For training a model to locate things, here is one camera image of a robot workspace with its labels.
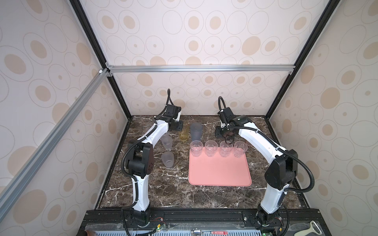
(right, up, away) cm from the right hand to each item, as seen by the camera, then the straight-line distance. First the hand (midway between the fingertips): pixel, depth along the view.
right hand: (217, 135), depth 87 cm
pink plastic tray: (+2, -22, +5) cm, 23 cm away
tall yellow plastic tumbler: (-21, -1, +22) cm, 31 cm away
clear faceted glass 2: (+17, -9, +10) cm, 21 cm away
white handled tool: (+40, -45, -17) cm, 63 cm away
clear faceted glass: (-12, -8, +10) cm, 18 cm away
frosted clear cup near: (-32, -5, +15) cm, 36 cm away
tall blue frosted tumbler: (-12, +3, +13) cm, 18 cm away
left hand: (-21, +9, +8) cm, 24 cm away
